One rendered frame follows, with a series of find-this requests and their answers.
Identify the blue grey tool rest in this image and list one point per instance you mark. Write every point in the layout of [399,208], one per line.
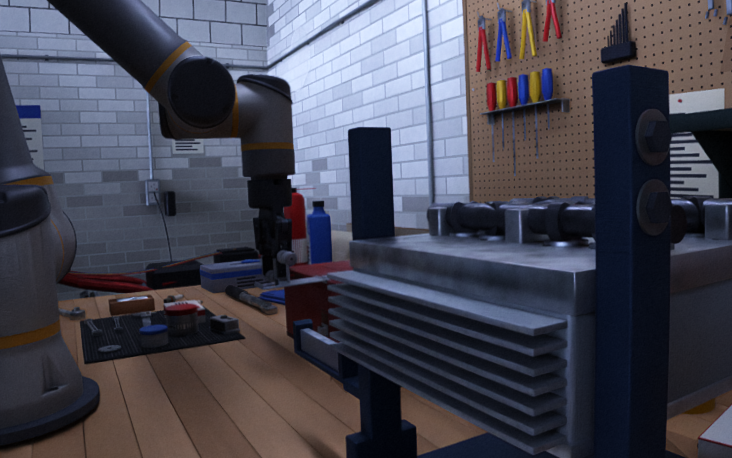
[317,349]

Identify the small grey black block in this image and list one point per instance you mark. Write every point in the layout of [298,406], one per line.
[224,325]

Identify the brown wooden block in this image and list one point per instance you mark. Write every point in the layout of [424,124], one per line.
[131,305]

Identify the blue hanging wrenches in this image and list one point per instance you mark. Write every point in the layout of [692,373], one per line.
[722,7]

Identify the brown pegboard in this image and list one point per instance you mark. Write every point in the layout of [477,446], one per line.
[572,148]

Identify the red spray can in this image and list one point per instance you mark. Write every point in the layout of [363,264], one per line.
[297,220]

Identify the blue topped wall sign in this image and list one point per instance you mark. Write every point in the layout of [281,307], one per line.
[31,131]

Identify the red toolbox lid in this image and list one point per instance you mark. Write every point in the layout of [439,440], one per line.
[320,269]

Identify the blue lid jar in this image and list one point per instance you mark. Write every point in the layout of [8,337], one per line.
[154,337]

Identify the white paper sign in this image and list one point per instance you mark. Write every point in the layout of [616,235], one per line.
[695,100]

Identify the grey screwdriver rack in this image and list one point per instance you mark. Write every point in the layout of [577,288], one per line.
[557,104]

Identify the dark ratchet wrench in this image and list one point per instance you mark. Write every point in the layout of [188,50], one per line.
[251,301]

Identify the grey finned cylinder head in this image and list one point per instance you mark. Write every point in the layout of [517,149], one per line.
[457,274]

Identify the red topped wall sign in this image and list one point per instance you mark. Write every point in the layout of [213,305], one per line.
[187,147]

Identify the grey vertical wall pipe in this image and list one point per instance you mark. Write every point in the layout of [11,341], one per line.
[429,114]

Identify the large black case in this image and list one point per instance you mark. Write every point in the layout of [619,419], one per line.
[171,275]

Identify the dark hex bolt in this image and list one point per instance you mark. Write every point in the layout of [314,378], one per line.
[652,207]
[652,137]

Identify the blue bottle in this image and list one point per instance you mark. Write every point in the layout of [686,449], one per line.
[320,234]

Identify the small black case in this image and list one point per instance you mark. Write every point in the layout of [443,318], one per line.
[234,255]

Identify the grey case blue stripe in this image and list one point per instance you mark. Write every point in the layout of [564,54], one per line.
[228,274]

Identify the black hex key set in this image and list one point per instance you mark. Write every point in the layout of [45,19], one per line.
[618,51]

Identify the blue head stand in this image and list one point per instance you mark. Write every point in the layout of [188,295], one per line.
[629,314]

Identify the black ribbed mat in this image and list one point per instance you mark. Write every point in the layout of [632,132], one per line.
[188,337]

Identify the grey bolt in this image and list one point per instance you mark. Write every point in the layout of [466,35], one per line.
[117,325]
[93,329]

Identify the grey washer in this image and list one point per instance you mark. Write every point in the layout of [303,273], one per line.
[109,348]

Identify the red toolbox body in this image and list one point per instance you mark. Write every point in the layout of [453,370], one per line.
[306,309]

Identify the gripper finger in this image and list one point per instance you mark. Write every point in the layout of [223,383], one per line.
[282,240]
[265,246]

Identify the red lid jar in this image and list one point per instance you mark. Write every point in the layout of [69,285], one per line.
[181,319]

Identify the small grey orange piece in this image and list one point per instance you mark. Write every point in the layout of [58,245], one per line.
[173,298]

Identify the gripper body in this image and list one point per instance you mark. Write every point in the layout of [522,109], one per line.
[269,191]

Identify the dark camshaft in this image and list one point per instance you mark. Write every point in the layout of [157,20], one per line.
[477,217]

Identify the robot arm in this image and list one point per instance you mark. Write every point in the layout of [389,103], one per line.
[34,286]

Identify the grey wall socket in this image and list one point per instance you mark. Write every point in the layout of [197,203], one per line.
[152,191]

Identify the blue flat plate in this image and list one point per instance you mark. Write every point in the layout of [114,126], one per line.
[274,296]

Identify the small grey clamp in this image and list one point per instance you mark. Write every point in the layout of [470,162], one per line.
[71,313]

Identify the white box red edge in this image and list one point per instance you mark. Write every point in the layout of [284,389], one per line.
[718,437]

